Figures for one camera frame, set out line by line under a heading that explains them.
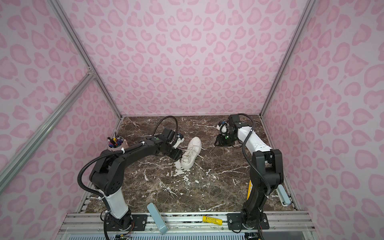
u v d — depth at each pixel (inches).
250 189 32.8
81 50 32.4
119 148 35.6
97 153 39.5
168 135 29.6
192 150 37.0
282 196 30.4
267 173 19.2
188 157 34.0
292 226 28.4
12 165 20.4
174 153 32.3
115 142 35.6
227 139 30.8
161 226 27.0
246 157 38.0
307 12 27.8
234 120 29.4
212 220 28.3
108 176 19.0
